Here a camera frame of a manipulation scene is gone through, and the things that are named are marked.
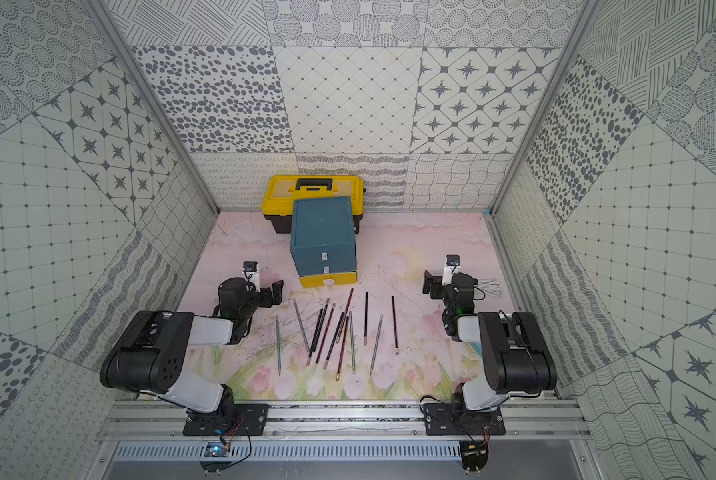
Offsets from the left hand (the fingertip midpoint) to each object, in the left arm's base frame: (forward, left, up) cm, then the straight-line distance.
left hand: (266, 278), depth 95 cm
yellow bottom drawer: (0, -20, -1) cm, 20 cm away
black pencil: (-10, -33, -7) cm, 35 cm away
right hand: (+3, -57, 0) cm, 57 cm away
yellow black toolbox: (+29, -1, +12) cm, 31 cm away
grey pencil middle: (-18, -29, -7) cm, 35 cm away
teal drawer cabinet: (+3, -20, +16) cm, 26 cm away
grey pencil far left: (-19, -7, -7) cm, 22 cm away
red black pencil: (-16, -21, -6) cm, 27 cm away
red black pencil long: (-9, -26, -7) cm, 28 cm away
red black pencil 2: (-12, -42, -6) cm, 44 cm away
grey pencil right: (-18, -36, -7) cm, 41 cm away
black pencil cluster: (-18, -23, -7) cm, 30 cm away
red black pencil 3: (-20, -26, -7) cm, 33 cm away
